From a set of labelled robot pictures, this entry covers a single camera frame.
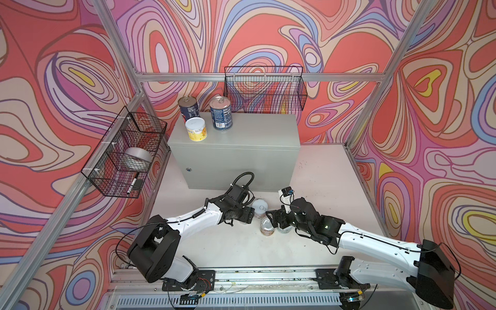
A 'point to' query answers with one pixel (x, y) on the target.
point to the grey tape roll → (137, 159)
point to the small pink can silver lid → (267, 227)
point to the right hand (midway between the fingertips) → (275, 214)
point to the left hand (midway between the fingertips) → (249, 211)
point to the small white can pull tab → (260, 206)
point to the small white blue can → (285, 230)
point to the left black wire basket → (129, 130)
